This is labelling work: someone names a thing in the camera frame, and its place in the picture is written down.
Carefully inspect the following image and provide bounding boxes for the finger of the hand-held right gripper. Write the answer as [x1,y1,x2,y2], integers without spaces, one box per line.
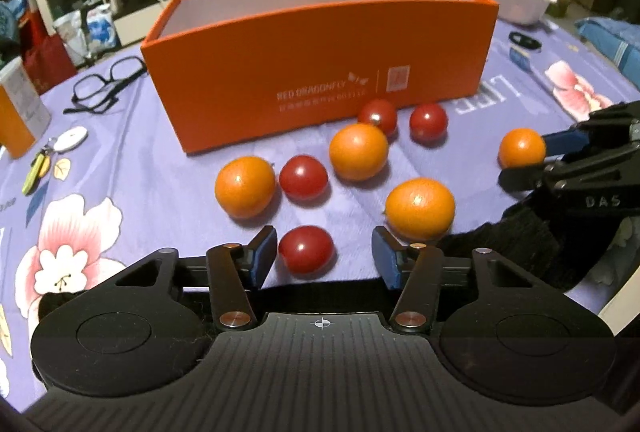
[542,100,640,159]
[498,146,640,199]

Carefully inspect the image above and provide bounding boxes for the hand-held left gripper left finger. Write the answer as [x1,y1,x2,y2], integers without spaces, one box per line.
[97,226,278,332]

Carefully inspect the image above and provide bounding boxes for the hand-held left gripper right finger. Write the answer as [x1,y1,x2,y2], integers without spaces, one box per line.
[371,226,556,335]

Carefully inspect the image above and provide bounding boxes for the small orange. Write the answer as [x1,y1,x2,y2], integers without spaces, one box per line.
[215,156,277,219]
[498,128,547,170]
[329,123,390,183]
[385,178,457,241]

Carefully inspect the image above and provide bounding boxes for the red cherry tomato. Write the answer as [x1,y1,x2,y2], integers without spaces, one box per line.
[409,103,449,143]
[278,226,335,275]
[279,155,330,201]
[357,98,398,137]

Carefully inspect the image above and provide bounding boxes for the orange cardboard box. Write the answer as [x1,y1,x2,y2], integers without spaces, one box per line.
[140,0,500,156]

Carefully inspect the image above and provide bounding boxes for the blue folded cloth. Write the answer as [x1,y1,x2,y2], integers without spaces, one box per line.
[575,16,640,87]

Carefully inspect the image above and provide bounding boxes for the purple floral tablecloth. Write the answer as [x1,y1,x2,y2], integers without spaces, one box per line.
[0,6,640,413]

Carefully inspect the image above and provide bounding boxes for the black eyeglasses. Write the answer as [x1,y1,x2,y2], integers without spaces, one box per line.
[62,56,148,115]

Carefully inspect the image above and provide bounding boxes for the yellow-green key bunch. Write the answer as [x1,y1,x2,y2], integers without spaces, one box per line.
[21,147,53,197]

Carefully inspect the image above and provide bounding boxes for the blue and white bag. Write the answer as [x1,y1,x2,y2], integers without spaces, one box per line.
[85,4,118,50]

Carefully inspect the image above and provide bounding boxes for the orange and white canister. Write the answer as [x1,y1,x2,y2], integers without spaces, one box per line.
[0,59,52,160]

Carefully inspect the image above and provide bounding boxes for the red shopping bag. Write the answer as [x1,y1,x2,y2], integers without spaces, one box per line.
[22,34,78,95]

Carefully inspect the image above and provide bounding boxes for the white plastic bag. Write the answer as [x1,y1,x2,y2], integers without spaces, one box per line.
[52,9,91,62]

